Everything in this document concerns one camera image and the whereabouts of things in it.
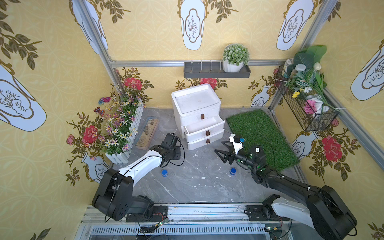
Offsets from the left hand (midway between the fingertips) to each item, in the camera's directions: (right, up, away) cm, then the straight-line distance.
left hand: (171, 151), depth 90 cm
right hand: (+31, +8, -10) cm, 33 cm away
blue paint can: (-4, -12, -4) cm, 13 cm away
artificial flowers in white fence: (-31, +23, +3) cm, 39 cm away
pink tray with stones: (-20, +8, +12) cm, 24 cm away
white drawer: (+16, +13, 0) cm, 20 cm away
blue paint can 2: (+35, -10, -5) cm, 37 cm away
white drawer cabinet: (+15, +24, -4) cm, 29 cm away
